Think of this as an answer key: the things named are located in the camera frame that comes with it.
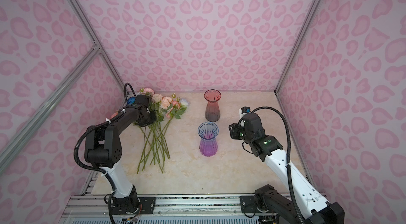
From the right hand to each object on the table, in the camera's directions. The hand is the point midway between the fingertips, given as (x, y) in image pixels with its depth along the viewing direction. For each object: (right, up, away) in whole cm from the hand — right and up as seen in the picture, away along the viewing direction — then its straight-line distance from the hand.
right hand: (231, 126), depth 76 cm
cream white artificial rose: (-44, +15, +26) cm, 53 cm away
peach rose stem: (-38, +12, +26) cm, 48 cm away
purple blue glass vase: (-11, -3, +4) cm, 13 cm away
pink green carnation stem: (-72, +4, +25) cm, 76 cm away
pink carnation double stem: (-52, +19, +30) cm, 63 cm away
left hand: (-45, +2, +21) cm, 50 cm away
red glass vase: (-9, +8, +19) cm, 22 cm away
